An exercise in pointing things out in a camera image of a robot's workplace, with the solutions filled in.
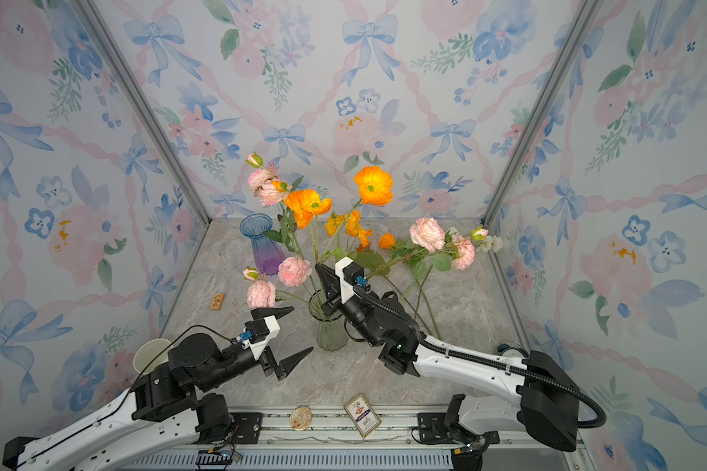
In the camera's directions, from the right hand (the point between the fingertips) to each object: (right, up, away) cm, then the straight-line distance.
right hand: (321, 265), depth 63 cm
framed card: (+9, -39, +12) cm, 42 cm away
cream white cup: (-46, -23, +16) cm, 54 cm away
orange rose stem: (+18, +7, +47) cm, 51 cm away
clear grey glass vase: (0, -22, +28) cm, 36 cm away
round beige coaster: (-7, -40, +13) cm, 43 cm away
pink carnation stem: (-12, -6, -2) cm, 14 cm away
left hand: (-4, -13, -2) cm, 13 cm away
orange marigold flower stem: (+29, -10, +38) cm, 49 cm away
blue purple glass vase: (-23, +2, +36) cm, 42 cm away
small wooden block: (-38, -14, +33) cm, 52 cm away
